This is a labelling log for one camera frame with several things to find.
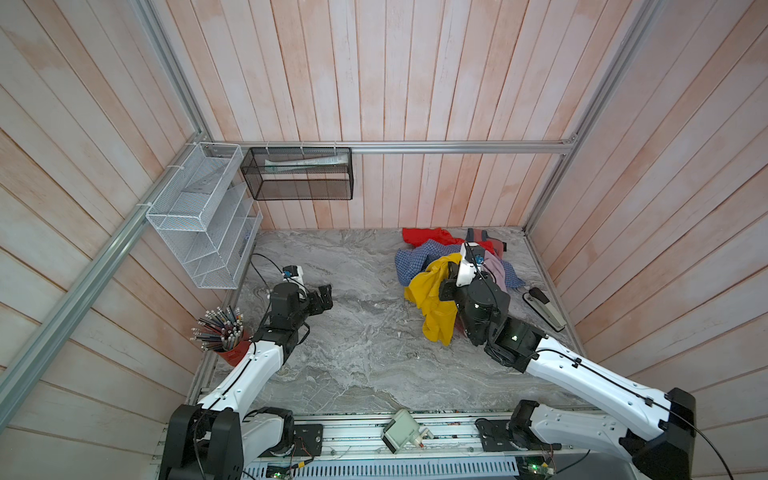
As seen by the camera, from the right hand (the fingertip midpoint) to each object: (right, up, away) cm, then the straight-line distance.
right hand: (450, 260), depth 70 cm
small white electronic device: (-12, -41, +2) cm, 43 cm away
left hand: (-35, -10, +16) cm, 40 cm away
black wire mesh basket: (-46, +31, +34) cm, 65 cm away
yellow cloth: (-6, -8, +5) cm, 11 cm away
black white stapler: (+36, -15, +25) cm, 46 cm away
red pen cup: (-57, -17, +3) cm, 59 cm away
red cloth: (0, +10, +49) cm, 50 cm away
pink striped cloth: (+22, -3, +28) cm, 35 cm away
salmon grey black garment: (+23, +10, +47) cm, 53 cm away
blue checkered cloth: (-7, 0, +16) cm, 17 cm away
